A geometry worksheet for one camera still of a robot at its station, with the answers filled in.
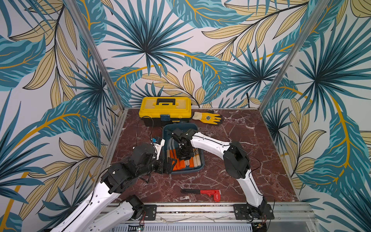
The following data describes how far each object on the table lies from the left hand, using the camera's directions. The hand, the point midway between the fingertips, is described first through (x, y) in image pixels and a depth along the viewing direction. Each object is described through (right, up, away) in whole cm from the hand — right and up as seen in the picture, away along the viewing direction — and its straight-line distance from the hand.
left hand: (167, 162), depth 67 cm
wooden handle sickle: (+14, -5, +22) cm, 27 cm away
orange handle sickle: (+6, -6, +20) cm, 22 cm away
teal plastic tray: (-5, +15, +34) cm, 37 cm away
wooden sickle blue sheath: (+16, -6, +21) cm, 28 cm away
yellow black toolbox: (-10, +26, +28) cm, 40 cm away
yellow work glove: (+24, +23, +46) cm, 57 cm away
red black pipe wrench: (+25, -20, +12) cm, 34 cm away
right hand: (+5, -4, +23) cm, 23 cm away
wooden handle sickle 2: (+9, -6, +21) cm, 24 cm away
